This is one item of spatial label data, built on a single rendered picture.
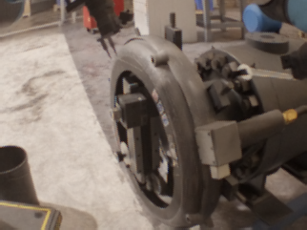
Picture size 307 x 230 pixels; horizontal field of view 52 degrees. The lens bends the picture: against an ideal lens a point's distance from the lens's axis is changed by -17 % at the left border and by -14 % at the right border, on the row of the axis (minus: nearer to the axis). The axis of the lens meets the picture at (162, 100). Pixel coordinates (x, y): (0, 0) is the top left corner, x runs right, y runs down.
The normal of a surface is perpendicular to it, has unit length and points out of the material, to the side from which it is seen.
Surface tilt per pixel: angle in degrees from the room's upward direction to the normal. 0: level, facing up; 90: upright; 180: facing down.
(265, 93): 51
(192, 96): 46
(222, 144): 67
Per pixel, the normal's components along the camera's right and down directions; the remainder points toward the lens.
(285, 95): 0.34, -0.23
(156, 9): 0.33, 0.34
